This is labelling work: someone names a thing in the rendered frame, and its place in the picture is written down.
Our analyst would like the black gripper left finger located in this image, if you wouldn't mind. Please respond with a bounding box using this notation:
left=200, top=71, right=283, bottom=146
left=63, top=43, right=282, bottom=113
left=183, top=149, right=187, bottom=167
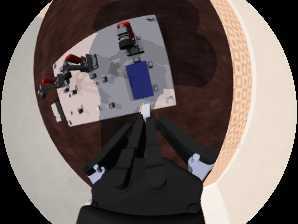
left=82, top=104, right=146, bottom=191

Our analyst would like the dark blue rectangular block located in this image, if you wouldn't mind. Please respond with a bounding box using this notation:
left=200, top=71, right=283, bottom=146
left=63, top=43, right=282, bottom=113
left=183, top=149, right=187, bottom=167
left=126, top=61, right=154, bottom=100

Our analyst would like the grey fixture plate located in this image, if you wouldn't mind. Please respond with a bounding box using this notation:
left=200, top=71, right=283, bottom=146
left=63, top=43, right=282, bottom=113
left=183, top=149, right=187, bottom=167
left=54, top=15, right=176, bottom=127

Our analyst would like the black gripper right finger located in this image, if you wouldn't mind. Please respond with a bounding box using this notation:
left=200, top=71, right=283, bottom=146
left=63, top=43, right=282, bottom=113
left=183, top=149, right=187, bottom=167
left=145, top=103, right=218, bottom=190

